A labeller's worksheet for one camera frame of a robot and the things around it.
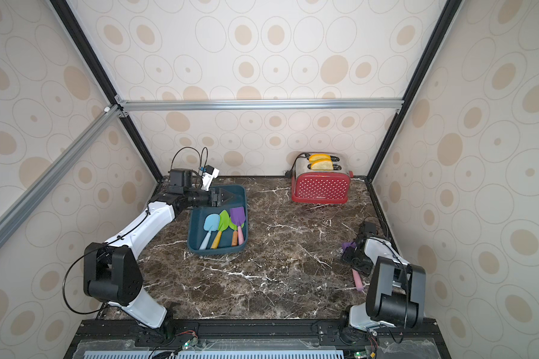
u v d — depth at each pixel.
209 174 0.77
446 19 0.69
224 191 0.77
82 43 0.74
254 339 0.73
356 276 0.84
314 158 1.01
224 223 1.00
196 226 0.99
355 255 0.79
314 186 1.00
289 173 1.17
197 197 0.74
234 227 1.00
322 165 0.97
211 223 1.00
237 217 1.04
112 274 0.45
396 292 0.45
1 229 0.52
